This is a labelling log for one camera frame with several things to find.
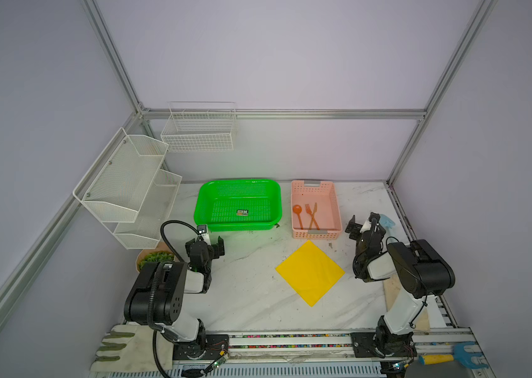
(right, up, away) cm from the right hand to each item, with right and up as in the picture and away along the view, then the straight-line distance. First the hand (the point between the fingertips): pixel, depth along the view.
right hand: (365, 217), depth 93 cm
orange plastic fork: (-20, +2, +15) cm, 25 cm away
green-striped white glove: (-83, -40, -20) cm, 94 cm away
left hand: (-65, -9, +1) cm, 65 cm away
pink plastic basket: (-12, 0, +15) cm, 19 cm away
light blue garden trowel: (+14, -2, +11) cm, 17 cm away
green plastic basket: (-54, +5, +18) cm, 57 cm away
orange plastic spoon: (-26, +3, +17) cm, 31 cm away
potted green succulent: (-80, -13, -11) cm, 82 cm away
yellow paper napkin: (-22, -22, -2) cm, 31 cm away
